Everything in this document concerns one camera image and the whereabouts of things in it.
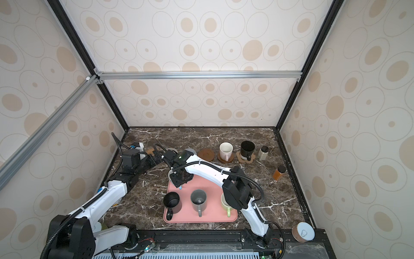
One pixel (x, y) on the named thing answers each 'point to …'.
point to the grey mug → (199, 200)
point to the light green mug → (226, 205)
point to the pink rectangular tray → (214, 212)
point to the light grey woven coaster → (172, 149)
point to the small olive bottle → (263, 153)
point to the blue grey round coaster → (191, 150)
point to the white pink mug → (226, 150)
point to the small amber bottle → (277, 174)
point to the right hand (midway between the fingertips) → (180, 182)
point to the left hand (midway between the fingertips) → (161, 152)
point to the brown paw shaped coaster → (253, 157)
